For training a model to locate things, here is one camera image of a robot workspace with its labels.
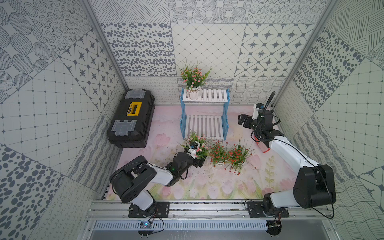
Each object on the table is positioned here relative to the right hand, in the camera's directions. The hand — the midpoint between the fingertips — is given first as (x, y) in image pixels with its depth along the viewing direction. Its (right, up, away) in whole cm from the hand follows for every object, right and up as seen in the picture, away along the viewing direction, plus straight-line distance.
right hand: (245, 119), depth 88 cm
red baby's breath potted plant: (-16, -19, -9) cm, 26 cm away
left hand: (-24, -19, -5) cm, 31 cm away
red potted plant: (-7, -20, -10) cm, 23 cm away
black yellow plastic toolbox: (-69, -4, -2) cm, 69 cm away
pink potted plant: (-26, -15, -15) cm, 33 cm away
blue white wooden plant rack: (-17, -6, +17) cm, 25 cm away
